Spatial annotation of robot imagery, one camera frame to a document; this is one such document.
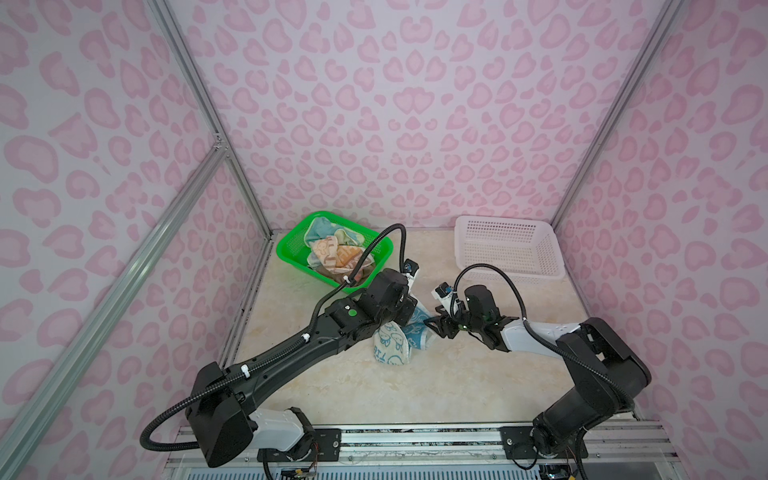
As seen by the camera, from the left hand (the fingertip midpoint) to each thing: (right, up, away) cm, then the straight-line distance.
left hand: (416, 296), depth 75 cm
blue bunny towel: (-6, -14, +10) cm, 19 cm away
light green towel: (-33, +21, +37) cm, 54 cm away
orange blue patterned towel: (-28, +11, +23) cm, 37 cm away
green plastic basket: (-42, +12, +35) cm, 56 cm away
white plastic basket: (+45, +13, +38) cm, 60 cm away
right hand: (+5, -7, +14) cm, 16 cm away
